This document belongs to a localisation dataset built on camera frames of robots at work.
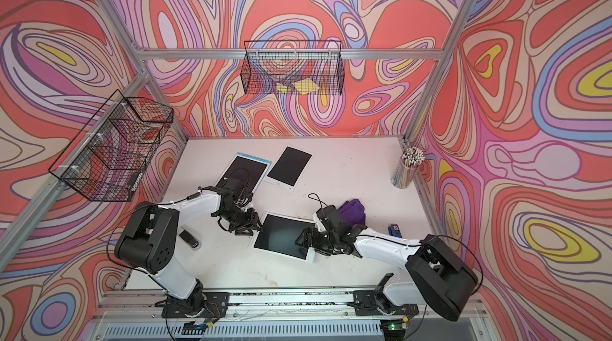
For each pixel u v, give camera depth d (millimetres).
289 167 1091
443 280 421
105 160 725
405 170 934
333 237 663
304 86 910
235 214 767
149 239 466
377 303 651
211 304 734
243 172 1074
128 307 752
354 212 885
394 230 861
